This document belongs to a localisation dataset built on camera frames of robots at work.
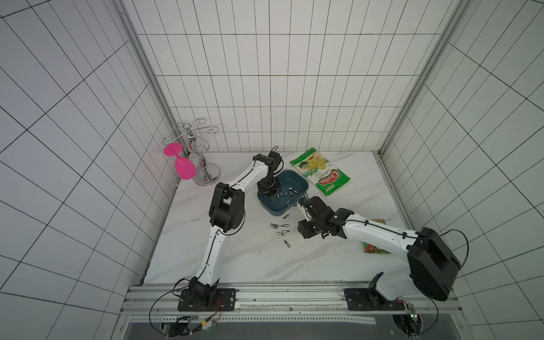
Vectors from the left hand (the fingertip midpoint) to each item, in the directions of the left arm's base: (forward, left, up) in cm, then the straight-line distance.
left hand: (272, 196), depth 97 cm
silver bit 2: (-8, -7, -4) cm, 11 cm away
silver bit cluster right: (-13, -6, -3) cm, 15 cm away
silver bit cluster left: (-14, -1, -3) cm, 14 cm away
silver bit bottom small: (-21, -7, -3) cm, 22 cm away
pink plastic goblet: (+6, +39, +13) cm, 41 cm away
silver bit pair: (-16, -5, -4) cm, 17 cm away
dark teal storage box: (+8, -11, -4) cm, 14 cm away
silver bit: (+7, -9, -4) cm, 12 cm away
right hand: (-16, -11, +1) cm, 19 cm away
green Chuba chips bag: (+18, -25, -3) cm, 31 cm away
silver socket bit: (+3, -4, -3) cm, 6 cm away
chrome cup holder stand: (+15, +35, +19) cm, 42 cm away
